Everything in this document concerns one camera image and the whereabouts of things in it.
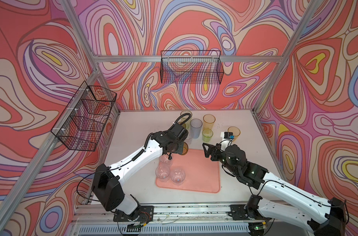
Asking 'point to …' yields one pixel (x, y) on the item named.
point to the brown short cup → (185, 148)
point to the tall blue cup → (195, 125)
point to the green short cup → (207, 134)
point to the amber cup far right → (235, 131)
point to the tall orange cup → (208, 121)
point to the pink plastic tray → (202, 174)
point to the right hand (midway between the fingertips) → (209, 148)
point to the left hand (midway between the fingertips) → (180, 147)
